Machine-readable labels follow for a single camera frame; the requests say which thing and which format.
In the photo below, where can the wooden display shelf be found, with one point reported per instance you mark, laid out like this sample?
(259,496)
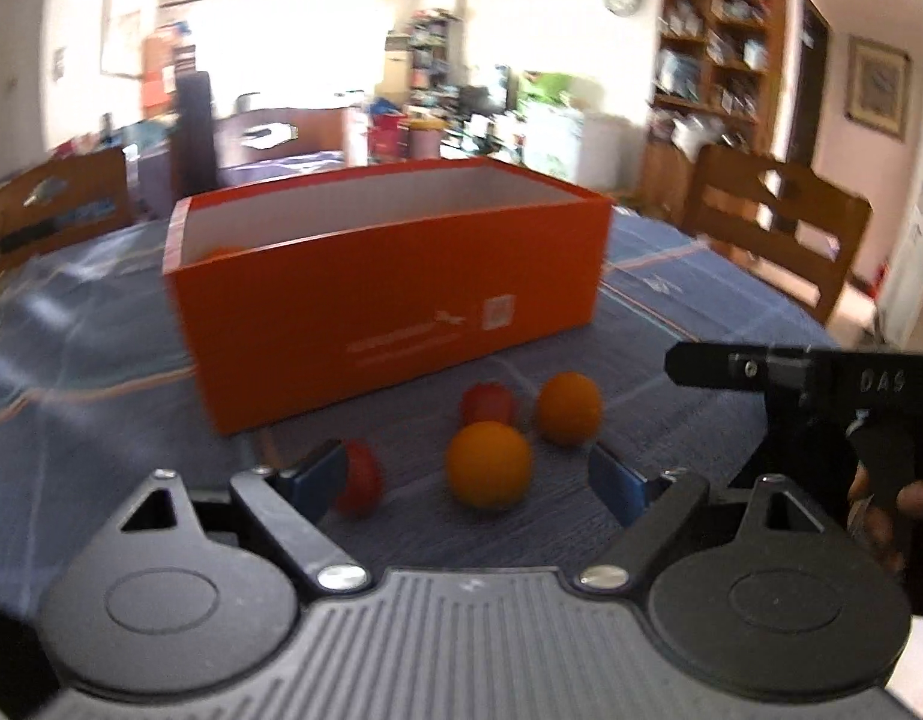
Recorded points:
(713,90)

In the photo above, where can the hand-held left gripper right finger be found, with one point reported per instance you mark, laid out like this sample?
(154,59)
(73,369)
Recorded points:
(615,480)

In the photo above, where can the wooden chair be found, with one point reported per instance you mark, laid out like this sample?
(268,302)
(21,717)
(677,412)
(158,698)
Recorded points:
(281,139)
(806,240)
(64,202)

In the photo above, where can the red tomato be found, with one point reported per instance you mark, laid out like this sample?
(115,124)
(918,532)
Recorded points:
(488,403)
(362,478)

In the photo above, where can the black thermos bottle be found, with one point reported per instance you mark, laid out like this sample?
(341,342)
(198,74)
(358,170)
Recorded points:
(197,135)

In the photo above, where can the standing air conditioner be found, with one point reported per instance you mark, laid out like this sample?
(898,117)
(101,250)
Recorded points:
(395,67)

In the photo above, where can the framed wall map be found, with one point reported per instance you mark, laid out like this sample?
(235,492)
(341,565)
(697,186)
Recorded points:
(124,22)

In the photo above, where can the orange cardboard box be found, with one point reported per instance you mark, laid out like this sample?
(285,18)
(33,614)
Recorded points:
(371,307)

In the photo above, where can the orange cabinet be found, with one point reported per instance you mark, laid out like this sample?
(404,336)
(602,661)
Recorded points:
(161,71)

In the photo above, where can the white wall switch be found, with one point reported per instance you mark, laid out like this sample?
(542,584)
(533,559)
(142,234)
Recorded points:
(59,64)

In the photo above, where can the black television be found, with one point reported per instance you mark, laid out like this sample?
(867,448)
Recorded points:
(482,101)

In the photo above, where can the tall cluttered bookshelf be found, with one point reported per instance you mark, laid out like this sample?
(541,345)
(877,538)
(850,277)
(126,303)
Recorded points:
(435,52)

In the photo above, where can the dark wooden door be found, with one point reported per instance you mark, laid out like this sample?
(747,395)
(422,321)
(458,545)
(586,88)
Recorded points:
(810,75)

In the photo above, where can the orange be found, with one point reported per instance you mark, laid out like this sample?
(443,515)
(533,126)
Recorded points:
(489,465)
(569,409)

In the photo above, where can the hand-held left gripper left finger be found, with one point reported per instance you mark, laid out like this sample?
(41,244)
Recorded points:
(315,476)

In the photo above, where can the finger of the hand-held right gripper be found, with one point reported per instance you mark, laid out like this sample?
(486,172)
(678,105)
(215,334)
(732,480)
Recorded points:
(713,366)

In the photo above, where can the small framed picture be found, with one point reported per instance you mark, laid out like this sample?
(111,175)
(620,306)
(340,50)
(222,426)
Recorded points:
(878,86)

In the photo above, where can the blue tablecloth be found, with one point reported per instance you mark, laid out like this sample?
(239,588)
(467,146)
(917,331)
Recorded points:
(86,360)

